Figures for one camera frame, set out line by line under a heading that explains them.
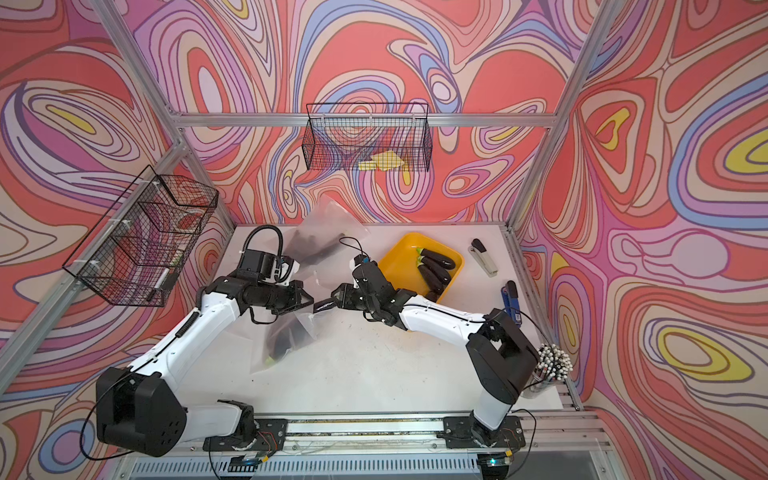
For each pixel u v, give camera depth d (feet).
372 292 2.09
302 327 2.56
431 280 3.31
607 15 2.26
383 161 2.98
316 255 3.50
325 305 2.74
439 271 3.34
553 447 2.36
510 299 3.13
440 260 3.45
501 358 1.47
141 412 1.30
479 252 3.53
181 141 3.00
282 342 2.76
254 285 2.10
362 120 2.88
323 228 3.91
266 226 2.24
